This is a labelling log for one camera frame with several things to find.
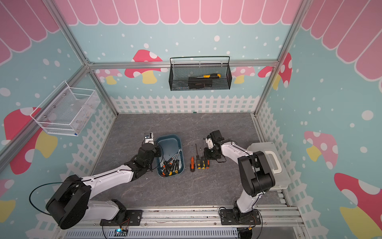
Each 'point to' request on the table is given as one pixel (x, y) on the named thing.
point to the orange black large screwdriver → (192, 165)
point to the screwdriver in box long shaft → (163, 167)
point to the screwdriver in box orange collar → (177, 163)
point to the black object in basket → (199, 83)
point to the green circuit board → (120, 232)
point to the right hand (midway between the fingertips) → (205, 155)
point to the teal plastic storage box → (170, 144)
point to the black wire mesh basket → (179, 73)
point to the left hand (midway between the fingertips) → (157, 144)
